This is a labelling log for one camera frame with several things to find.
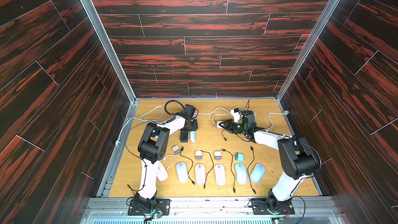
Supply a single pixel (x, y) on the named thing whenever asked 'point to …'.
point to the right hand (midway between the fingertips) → (222, 123)
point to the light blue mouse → (257, 172)
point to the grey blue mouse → (241, 173)
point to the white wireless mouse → (161, 173)
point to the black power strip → (184, 137)
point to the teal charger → (239, 157)
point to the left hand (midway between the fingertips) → (196, 128)
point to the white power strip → (193, 136)
